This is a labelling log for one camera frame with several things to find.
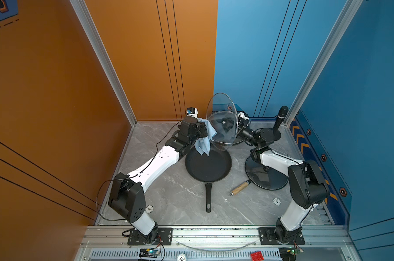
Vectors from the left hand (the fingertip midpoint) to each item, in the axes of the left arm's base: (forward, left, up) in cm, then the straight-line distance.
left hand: (206, 121), depth 81 cm
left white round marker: (-34, +28, -28) cm, 53 cm away
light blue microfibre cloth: (-9, +1, -7) cm, 12 cm away
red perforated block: (-53, -22, -27) cm, 63 cm away
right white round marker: (-30, -37, -28) cm, 55 cm away
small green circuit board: (-52, +24, -29) cm, 65 cm away
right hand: (-6, -9, +6) cm, 12 cm away
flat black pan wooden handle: (-23, -20, -27) cm, 41 cm away
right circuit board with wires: (-51, -38, -28) cm, 70 cm away
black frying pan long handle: (-14, -2, -25) cm, 29 cm away
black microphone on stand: (+12, -44, -5) cm, 46 cm away
